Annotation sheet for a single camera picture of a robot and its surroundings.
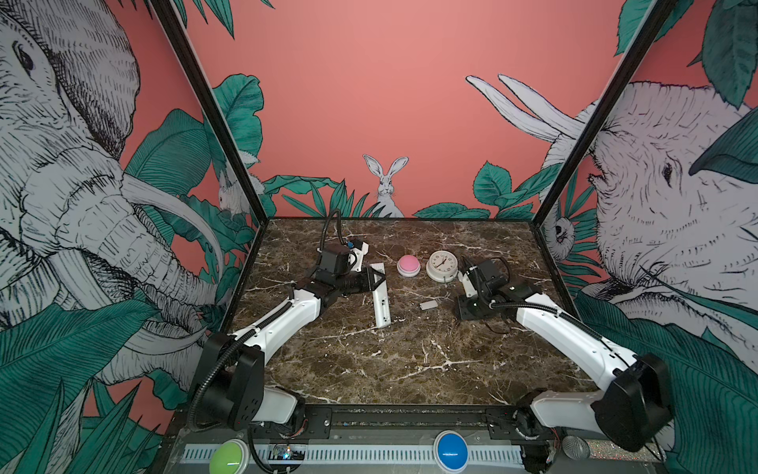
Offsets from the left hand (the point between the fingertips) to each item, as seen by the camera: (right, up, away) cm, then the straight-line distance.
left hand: (385, 273), depth 82 cm
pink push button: (+8, +1, +23) cm, 24 cm away
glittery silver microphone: (+46, -40, -14) cm, 62 cm away
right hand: (+20, -9, 0) cm, 22 cm away
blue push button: (+16, -42, -12) cm, 46 cm away
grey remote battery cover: (+14, -12, +14) cm, 23 cm away
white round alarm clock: (+20, 0, +19) cm, 28 cm away
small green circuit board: (-25, -42, -12) cm, 50 cm away
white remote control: (-1, -10, 0) cm, 10 cm away
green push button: (-37, -43, -12) cm, 58 cm away
